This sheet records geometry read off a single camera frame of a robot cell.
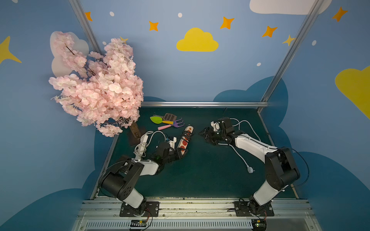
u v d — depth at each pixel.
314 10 0.71
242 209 0.74
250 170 0.84
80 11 0.70
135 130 0.95
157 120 1.15
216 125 0.83
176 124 1.11
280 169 0.46
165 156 0.72
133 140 1.01
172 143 0.84
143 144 0.93
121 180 0.45
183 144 0.89
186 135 0.93
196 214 0.74
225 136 0.70
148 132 1.01
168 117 1.15
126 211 0.73
